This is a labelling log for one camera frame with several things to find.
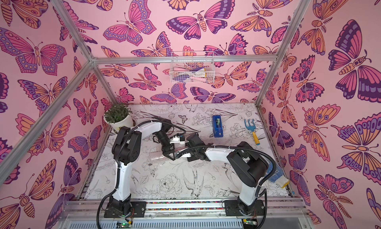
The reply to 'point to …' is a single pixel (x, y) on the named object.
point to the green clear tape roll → (218, 121)
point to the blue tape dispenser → (218, 126)
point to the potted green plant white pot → (118, 115)
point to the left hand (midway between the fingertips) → (174, 153)
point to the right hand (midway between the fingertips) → (188, 146)
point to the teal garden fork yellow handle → (252, 128)
